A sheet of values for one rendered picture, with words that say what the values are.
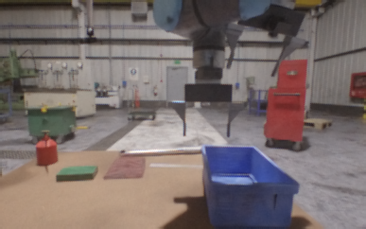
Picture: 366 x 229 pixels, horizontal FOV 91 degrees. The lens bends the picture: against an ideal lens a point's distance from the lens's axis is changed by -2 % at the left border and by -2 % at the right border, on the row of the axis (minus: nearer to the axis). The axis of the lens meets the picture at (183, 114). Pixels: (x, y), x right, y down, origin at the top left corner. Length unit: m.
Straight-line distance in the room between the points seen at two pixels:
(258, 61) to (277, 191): 10.77
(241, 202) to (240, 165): 0.29
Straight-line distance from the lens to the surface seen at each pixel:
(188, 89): 0.51
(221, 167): 0.73
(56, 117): 3.26
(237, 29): 0.46
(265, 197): 0.48
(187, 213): 0.55
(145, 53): 10.50
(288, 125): 2.90
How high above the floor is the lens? 0.78
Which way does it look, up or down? 7 degrees down
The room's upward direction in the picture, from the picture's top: 1 degrees clockwise
